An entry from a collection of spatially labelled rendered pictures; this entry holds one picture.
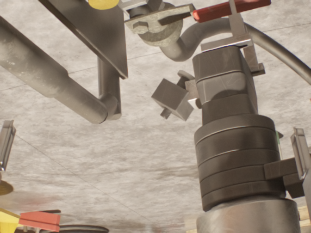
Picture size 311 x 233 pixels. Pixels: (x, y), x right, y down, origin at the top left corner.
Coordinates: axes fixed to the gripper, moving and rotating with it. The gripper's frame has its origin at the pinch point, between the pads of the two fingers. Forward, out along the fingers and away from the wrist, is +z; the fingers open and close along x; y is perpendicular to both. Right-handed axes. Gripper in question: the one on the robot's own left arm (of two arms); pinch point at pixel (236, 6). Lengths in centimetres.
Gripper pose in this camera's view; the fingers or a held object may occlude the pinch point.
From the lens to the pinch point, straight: 51.5
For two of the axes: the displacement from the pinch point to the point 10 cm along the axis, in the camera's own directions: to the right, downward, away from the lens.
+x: 3.7, 3.4, 8.7
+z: -0.9, -9.1, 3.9
